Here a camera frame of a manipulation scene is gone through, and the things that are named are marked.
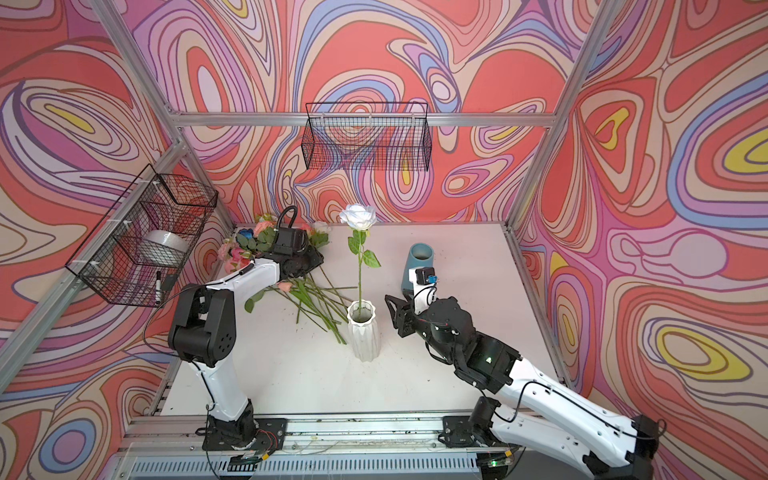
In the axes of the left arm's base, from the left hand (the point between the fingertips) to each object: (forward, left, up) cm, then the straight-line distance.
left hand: (324, 258), depth 98 cm
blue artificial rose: (+11, +29, +1) cm, 31 cm away
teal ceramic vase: (-6, -31, +8) cm, 32 cm away
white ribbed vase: (-31, -15, +10) cm, 36 cm away
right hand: (-27, -23, +17) cm, 39 cm away
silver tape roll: (-16, +33, +23) cm, 43 cm away
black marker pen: (-24, +35, +15) cm, 45 cm away
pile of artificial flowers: (-9, +4, -8) cm, 12 cm away
